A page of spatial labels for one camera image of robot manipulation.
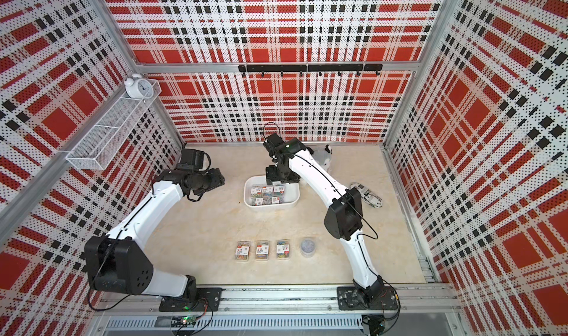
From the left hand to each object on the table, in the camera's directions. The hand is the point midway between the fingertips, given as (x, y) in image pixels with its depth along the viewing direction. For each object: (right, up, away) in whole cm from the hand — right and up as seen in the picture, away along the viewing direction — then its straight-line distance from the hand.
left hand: (221, 181), depth 86 cm
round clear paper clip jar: (+34, -25, -4) cm, 43 cm away
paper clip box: (+17, -26, -3) cm, 31 cm away
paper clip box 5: (+16, -5, +13) cm, 21 cm away
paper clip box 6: (+22, -5, +13) cm, 26 cm away
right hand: (+24, 0, 0) cm, 24 cm away
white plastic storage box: (+27, -8, +14) cm, 32 cm away
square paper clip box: (+25, -26, -4) cm, 36 cm away
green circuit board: (-6, -44, -17) cm, 47 cm away
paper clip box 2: (+9, -26, -4) cm, 28 cm away
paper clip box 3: (+21, -9, +10) cm, 25 cm away
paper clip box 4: (+11, -6, +13) cm, 18 cm away
